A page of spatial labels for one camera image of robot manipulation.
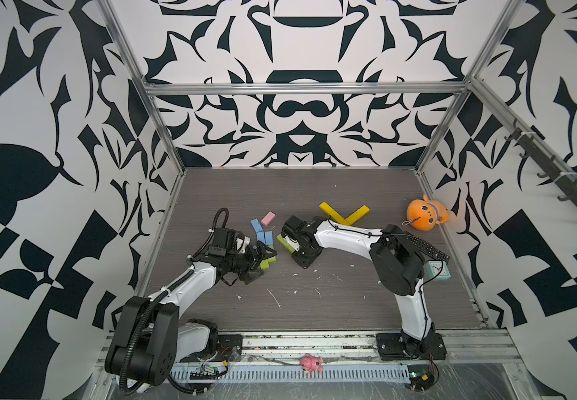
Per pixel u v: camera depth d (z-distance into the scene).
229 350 0.73
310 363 0.70
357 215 1.04
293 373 0.87
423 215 0.94
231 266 0.73
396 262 0.52
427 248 0.94
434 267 0.89
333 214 1.04
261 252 0.76
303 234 0.69
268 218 1.02
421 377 0.71
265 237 0.97
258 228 0.99
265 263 0.90
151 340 0.41
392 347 0.74
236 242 0.75
